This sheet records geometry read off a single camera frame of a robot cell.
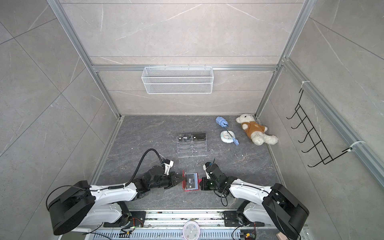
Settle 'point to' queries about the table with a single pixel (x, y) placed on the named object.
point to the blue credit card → (196, 181)
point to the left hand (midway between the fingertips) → (185, 176)
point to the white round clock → (191, 231)
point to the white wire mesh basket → (178, 80)
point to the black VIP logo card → (184, 138)
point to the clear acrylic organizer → (192, 146)
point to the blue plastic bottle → (222, 122)
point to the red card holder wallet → (199, 180)
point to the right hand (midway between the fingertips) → (199, 182)
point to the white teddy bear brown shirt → (255, 131)
